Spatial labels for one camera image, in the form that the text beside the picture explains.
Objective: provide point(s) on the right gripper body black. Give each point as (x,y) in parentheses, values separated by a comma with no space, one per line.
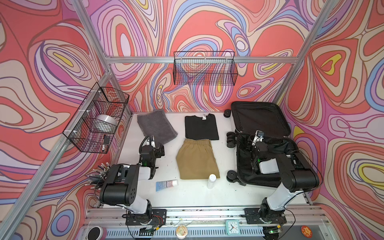
(259,147)

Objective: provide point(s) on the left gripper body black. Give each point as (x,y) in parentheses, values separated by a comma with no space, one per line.
(157,150)

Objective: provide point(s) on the grey towel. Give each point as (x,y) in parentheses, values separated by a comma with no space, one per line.
(156,124)

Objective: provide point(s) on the blue white tube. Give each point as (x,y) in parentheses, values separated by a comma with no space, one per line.
(165,185)

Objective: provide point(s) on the black suitcase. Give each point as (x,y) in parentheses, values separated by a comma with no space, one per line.
(250,117)

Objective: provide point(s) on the khaki shorts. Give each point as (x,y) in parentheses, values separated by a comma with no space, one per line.
(196,160)

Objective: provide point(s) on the black t-shirt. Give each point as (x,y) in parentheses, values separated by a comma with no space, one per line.
(201,128)

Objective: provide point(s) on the white bottle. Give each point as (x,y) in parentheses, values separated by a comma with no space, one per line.
(211,181)

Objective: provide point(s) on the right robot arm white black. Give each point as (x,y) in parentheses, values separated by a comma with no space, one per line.
(297,177)

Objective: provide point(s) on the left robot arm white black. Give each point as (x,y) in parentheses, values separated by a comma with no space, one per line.
(120,187)

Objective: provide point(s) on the small black device in basket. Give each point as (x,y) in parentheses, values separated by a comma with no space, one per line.
(106,140)

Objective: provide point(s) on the red pen cup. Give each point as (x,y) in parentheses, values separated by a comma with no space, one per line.
(98,176)

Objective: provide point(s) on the small teal clock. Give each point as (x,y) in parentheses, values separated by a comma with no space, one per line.
(233,227)

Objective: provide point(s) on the round beige badge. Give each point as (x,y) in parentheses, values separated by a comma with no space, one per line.
(181,232)

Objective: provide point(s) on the round orange sticker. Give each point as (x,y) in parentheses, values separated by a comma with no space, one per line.
(306,231)

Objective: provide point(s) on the black round speaker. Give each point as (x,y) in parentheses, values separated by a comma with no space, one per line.
(96,233)

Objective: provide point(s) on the black wire basket left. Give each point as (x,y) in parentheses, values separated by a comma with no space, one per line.
(84,131)

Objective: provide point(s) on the black wire basket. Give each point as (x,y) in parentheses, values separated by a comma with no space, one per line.
(205,68)
(84,131)

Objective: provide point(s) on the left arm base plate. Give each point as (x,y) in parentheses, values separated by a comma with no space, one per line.
(154,218)

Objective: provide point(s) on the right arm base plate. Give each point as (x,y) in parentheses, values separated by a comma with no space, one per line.
(264,216)

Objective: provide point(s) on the black wire basket back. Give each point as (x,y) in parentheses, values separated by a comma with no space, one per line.
(205,68)

